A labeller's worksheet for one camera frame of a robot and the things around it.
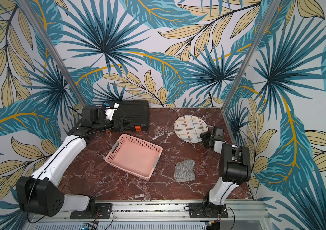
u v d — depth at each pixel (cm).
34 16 71
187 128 106
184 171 83
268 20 73
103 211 73
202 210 73
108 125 68
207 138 87
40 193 39
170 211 75
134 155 91
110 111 69
